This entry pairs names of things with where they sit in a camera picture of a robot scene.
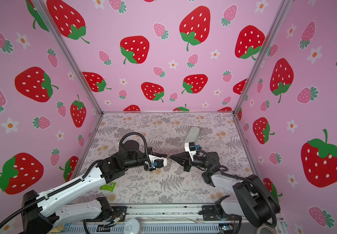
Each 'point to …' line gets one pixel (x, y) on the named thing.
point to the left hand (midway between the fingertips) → (165, 151)
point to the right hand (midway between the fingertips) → (171, 158)
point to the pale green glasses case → (192, 135)
